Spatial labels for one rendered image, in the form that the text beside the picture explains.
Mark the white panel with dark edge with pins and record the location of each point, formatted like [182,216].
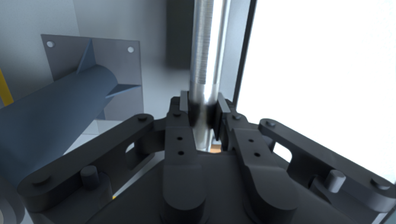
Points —
[309,77]

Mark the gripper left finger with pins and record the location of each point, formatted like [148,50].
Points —
[178,145]

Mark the dark grey block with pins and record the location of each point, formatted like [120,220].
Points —
[179,31]

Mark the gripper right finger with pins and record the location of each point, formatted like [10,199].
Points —
[252,154]

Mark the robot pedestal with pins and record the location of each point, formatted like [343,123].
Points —
[55,117]

